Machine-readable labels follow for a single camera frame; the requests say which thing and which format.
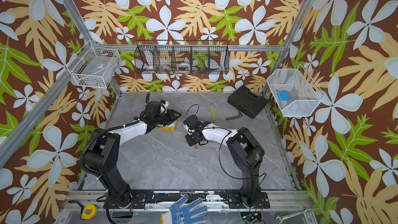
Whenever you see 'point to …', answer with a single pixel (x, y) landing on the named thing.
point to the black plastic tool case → (247, 102)
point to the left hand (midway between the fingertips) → (181, 113)
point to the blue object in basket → (283, 95)
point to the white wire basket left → (94, 66)
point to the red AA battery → (195, 146)
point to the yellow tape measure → (89, 211)
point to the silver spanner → (281, 218)
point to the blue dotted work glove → (183, 215)
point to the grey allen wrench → (239, 115)
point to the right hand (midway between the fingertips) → (189, 139)
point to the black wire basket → (203, 57)
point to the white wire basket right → (295, 92)
